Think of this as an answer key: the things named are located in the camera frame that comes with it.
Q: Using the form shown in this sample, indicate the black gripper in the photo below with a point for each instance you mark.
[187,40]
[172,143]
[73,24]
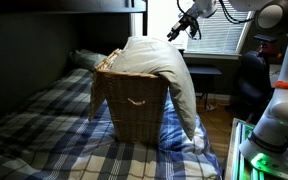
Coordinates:
[186,22]

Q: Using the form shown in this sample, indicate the pale grey-green pillow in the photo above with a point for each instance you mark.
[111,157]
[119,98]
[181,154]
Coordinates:
[170,70]

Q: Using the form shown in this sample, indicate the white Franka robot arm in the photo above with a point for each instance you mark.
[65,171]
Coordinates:
[284,83]

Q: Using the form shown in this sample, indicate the green-lit robot base platform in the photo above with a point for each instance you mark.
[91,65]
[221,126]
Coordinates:
[240,150]

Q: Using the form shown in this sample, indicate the wicker laundry basket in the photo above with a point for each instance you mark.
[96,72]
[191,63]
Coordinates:
[137,106]

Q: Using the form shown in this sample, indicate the dark green pillow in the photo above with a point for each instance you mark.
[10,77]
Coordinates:
[85,58]

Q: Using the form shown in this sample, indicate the white window blinds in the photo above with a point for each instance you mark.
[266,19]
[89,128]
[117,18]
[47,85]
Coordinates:
[217,36]

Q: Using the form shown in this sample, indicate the black side table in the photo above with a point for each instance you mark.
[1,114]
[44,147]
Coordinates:
[204,70]

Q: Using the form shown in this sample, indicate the white power strip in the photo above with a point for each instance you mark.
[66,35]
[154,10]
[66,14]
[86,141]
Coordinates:
[210,107]

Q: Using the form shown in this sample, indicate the dark office chair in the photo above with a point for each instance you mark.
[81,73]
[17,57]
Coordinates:
[254,76]

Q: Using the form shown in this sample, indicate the blue plaid bedspread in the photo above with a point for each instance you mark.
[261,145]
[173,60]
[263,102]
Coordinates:
[50,140]

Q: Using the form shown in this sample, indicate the black bunk bed frame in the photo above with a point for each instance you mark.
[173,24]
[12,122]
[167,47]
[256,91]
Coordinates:
[84,13]

